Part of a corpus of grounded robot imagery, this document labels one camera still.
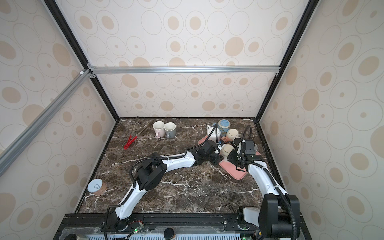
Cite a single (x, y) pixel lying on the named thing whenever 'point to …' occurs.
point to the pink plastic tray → (230, 169)
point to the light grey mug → (170, 129)
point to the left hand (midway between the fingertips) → (226, 154)
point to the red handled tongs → (132, 139)
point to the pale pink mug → (159, 127)
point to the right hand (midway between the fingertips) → (230, 156)
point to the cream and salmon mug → (232, 133)
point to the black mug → (236, 141)
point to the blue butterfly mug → (223, 126)
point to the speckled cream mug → (226, 150)
